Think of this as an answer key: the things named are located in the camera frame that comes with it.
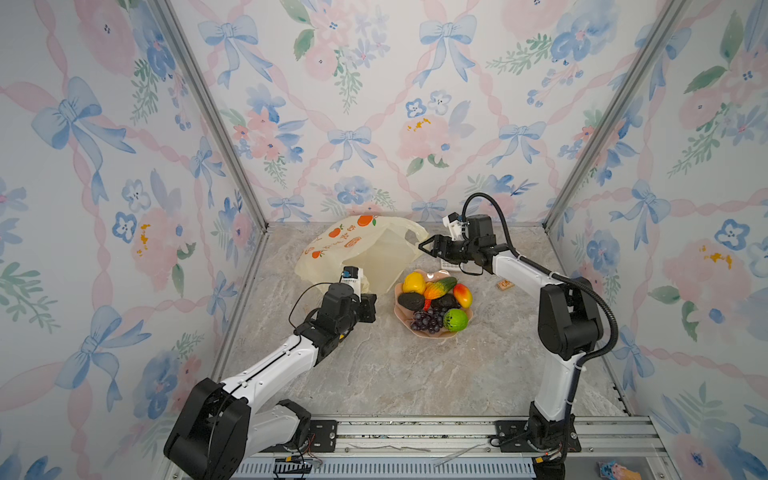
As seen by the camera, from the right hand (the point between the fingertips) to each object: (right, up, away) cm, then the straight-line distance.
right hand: (427, 246), depth 94 cm
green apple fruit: (+7, -21, -10) cm, 24 cm away
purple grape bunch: (0, -22, -7) cm, 23 cm away
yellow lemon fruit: (-4, -11, 0) cm, 12 cm away
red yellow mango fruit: (+11, -15, -4) cm, 19 cm away
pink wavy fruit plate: (-6, -22, -2) cm, 23 cm away
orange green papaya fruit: (+4, -13, -2) cm, 13 cm away
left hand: (-15, -14, -11) cm, 23 cm away
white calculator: (+9, -7, +9) cm, 15 cm away
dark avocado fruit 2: (+6, -17, -2) cm, 18 cm away
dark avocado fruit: (-5, -16, -4) cm, 18 cm away
